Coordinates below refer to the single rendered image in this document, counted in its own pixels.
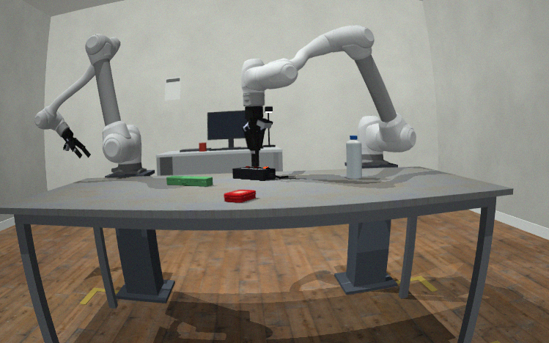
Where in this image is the red rectangular tin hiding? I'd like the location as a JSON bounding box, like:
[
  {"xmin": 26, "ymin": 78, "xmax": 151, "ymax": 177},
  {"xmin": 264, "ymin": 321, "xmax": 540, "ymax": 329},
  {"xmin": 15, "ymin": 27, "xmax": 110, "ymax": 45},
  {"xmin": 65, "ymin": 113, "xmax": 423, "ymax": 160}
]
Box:
[{"xmin": 224, "ymin": 190, "xmax": 256, "ymax": 203}]

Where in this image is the white bottle with blue cap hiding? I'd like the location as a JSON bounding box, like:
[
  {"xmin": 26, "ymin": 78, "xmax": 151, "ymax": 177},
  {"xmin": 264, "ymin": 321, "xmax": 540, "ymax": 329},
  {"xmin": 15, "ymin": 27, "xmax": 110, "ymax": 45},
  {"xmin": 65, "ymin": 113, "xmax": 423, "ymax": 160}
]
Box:
[{"xmin": 346, "ymin": 136, "xmax": 362, "ymax": 179}]

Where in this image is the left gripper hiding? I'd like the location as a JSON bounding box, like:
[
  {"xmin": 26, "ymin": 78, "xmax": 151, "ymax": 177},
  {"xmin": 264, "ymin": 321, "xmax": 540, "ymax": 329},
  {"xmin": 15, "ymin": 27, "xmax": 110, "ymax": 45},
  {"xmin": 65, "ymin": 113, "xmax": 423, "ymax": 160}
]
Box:
[{"xmin": 242, "ymin": 106, "xmax": 266, "ymax": 167}]

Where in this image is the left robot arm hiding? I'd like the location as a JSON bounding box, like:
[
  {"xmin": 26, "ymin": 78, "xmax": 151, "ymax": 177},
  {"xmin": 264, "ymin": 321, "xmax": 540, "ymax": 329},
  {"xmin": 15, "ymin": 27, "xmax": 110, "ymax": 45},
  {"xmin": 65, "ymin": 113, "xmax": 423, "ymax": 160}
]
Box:
[{"xmin": 241, "ymin": 25, "xmax": 416, "ymax": 165}]

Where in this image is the black power strip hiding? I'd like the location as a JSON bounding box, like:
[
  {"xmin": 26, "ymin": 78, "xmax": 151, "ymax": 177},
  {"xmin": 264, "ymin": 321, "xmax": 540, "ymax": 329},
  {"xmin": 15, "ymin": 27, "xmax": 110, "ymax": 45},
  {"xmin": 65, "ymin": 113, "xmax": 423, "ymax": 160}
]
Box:
[{"xmin": 232, "ymin": 166, "xmax": 288, "ymax": 181}]

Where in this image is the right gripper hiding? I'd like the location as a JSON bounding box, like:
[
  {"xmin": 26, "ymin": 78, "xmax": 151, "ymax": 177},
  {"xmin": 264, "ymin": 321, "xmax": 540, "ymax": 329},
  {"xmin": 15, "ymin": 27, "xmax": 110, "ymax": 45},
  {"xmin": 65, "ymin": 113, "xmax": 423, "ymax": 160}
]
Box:
[{"xmin": 62, "ymin": 128, "xmax": 91, "ymax": 158}]

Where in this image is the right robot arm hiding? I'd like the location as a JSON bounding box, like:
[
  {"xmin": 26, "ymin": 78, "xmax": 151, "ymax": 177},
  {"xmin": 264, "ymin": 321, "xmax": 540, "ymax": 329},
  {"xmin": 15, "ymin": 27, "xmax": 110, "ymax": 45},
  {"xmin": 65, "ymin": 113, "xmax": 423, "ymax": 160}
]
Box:
[{"xmin": 34, "ymin": 34, "xmax": 147, "ymax": 175}]

